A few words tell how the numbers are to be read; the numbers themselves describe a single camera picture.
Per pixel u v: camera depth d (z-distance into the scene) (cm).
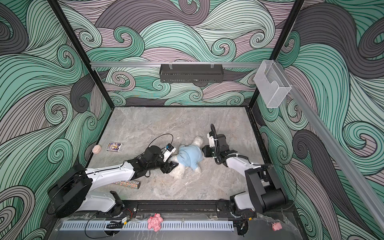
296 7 71
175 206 75
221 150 70
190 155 83
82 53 88
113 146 95
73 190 42
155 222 67
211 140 83
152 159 66
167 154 73
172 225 70
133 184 79
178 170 80
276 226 67
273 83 78
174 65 93
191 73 97
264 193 42
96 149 93
